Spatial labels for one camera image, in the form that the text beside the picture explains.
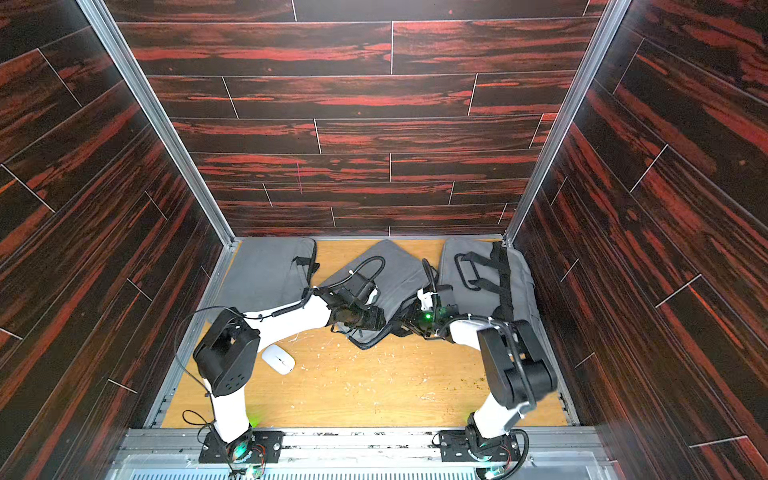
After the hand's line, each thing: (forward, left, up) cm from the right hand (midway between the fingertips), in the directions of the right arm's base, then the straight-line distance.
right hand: (402, 316), depth 95 cm
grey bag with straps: (+15, -29, +3) cm, 33 cm away
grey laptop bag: (+15, +49, +1) cm, 51 cm away
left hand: (-4, +6, +3) cm, 8 cm away
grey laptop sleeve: (+2, +6, +19) cm, 20 cm away
